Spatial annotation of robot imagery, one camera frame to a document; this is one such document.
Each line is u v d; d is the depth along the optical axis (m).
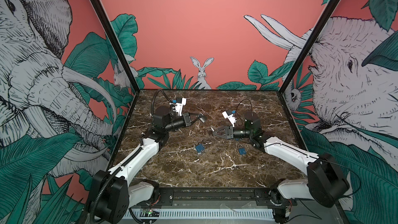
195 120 0.72
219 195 0.75
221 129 0.73
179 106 0.70
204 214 0.70
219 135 0.73
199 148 0.90
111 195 0.39
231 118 0.73
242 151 0.90
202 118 0.73
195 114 0.74
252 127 0.62
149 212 0.70
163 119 0.58
